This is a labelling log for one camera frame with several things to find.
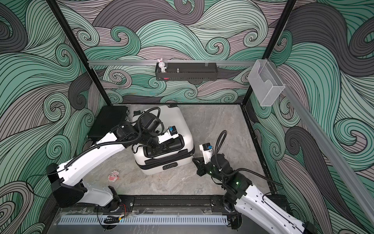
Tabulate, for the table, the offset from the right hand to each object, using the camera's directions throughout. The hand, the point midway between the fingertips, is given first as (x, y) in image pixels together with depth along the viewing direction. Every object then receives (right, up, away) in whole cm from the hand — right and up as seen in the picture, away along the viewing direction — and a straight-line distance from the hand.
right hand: (192, 161), depth 73 cm
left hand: (-12, +10, -5) cm, 16 cm away
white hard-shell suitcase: (-9, +5, -3) cm, 11 cm away
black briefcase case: (-60, +22, +30) cm, 71 cm away
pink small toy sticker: (-44, -11, +7) cm, 46 cm away
